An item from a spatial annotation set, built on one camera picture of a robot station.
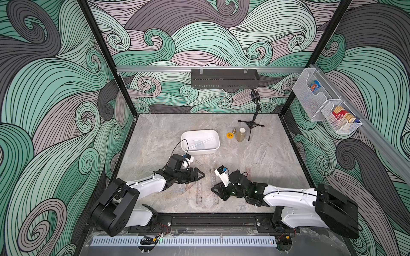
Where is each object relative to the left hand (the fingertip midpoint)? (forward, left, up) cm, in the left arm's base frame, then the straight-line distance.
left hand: (202, 175), depth 83 cm
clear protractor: (+22, +1, -6) cm, 23 cm away
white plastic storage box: (+21, -5, -6) cm, 23 cm away
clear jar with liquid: (+26, -25, 0) cm, 36 cm away
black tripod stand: (+37, -30, +23) cm, 53 cm away
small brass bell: (+34, -22, -5) cm, 41 cm away
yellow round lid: (+31, -19, -6) cm, 37 cm away
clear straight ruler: (+25, +2, -7) cm, 26 cm away
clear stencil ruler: (-9, -7, -6) cm, 13 cm away
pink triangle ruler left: (-3, +7, -7) cm, 11 cm away
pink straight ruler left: (-7, +2, -7) cm, 10 cm away
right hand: (-6, -6, -2) cm, 9 cm away
